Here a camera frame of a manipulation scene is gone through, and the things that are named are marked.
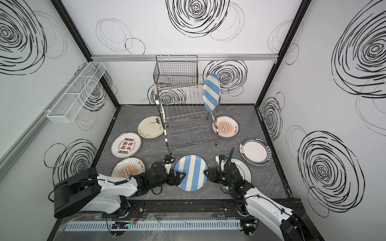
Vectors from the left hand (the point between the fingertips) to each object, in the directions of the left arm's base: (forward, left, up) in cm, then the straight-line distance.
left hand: (183, 174), depth 82 cm
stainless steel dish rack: (+39, +1, -1) cm, 39 cm away
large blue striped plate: (+33, -14, +32) cm, 48 cm away
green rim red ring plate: (+17, -44, -3) cm, 48 cm away
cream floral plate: (+33, +26, -2) cm, 43 cm away
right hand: (-1, -11, +2) cm, 11 cm away
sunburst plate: (+36, -28, -2) cm, 46 cm away
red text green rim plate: (+18, +40, -2) cm, 44 cm away
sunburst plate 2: (+4, +33, -2) cm, 33 cm away
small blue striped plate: (+5, -6, -1) cm, 8 cm away
